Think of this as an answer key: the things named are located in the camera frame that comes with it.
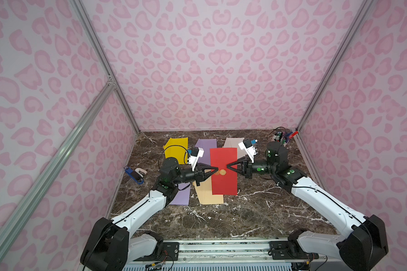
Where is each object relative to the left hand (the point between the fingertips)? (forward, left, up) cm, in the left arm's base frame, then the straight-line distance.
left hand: (216, 169), depth 69 cm
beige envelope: (+2, +6, -27) cm, 28 cm away
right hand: (0, -4, +1) cm, 5 cm away
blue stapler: (+12, +45, -26) cm, 53 cm away
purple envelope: (+34, +5, -25) cm, 43 cm away
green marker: (+27, -40, -14) cm, 50 cm away
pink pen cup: (+28, -41, -13) cm, 51 cm away
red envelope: (-3, -3, -4) cm, 6 cm away
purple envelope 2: (+2, +18, -31) cm, 36 cm away
